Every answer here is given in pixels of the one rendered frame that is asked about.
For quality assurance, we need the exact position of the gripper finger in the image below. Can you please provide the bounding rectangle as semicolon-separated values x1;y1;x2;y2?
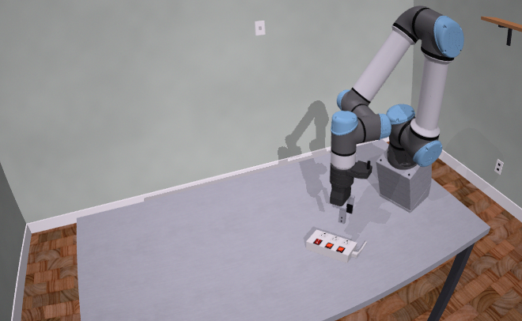
332;204;347;224
346;195;355;214

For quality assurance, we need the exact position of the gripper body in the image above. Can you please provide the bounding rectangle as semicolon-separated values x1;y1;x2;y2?
330;151;373;206

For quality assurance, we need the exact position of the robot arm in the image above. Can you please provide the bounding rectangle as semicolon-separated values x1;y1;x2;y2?
331;6;464;170

